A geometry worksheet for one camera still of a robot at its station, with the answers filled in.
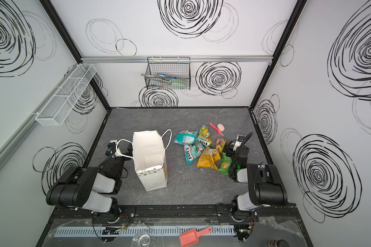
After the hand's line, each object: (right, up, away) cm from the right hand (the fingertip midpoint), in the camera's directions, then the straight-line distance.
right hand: (235, 143), depth 91 cm
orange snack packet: (-9, -2, +3) cm, 9 cm away
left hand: (-66, 0, -4) cm, 66 cm away
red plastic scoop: (-27, -39, -23) cm, 53 cm away
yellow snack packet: (-17, -8, -6) cm, 19 cm away
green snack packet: (-7, -11, -5) cm, 14 cm away
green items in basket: (-36, +35, -4) cm, 50 cm away
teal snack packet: (-29, +3, +7) cm, 30 cm away
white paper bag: (-52, -10, +2) cm, 53 cm away
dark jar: (+8, -35, -31) cm, 48 cm away
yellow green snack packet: (-18, +5, +6) cm, 20 cm away
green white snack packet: (-26, -5, -2) cm, 26 cm away
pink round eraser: (-6, +9, +15) cm, 19 cm away
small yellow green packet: (-18, -1, +6) cm, 19 cm away
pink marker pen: (-9, +7, +15) cm, 19 cm away
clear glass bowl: (-49, -40, -23) cm, 68 cm away
